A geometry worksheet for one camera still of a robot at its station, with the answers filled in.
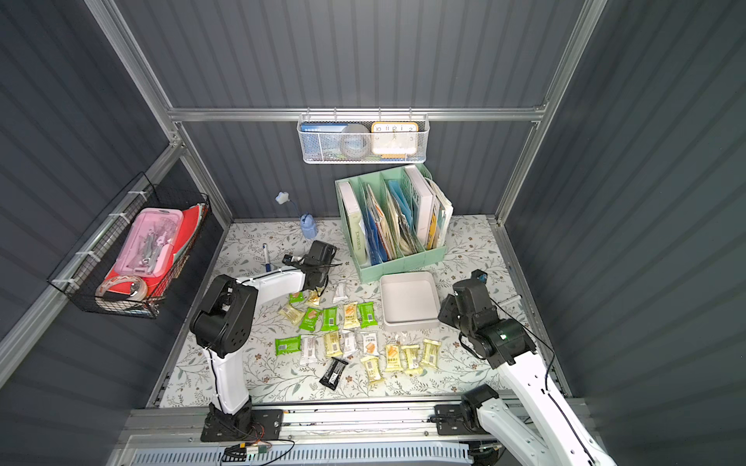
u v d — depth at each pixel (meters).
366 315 0.92
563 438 0.40
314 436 0.72
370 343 0.87
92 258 0.63
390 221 0.92
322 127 0.85
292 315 0.93
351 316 0.91
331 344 0.86
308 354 0.84
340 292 0.96
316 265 0.78
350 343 0.86
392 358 0.83
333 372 0.81
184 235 0.75
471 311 0.53
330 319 0.91
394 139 0.88
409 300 0.99
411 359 0.83
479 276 0.65
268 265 1.06
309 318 0.91
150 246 0.72
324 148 0.88
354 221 0.87
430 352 0.84
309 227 1.11
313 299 0.96
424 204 0.94
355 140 0.87
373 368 0.81
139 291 0.67
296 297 0.96
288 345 0.86
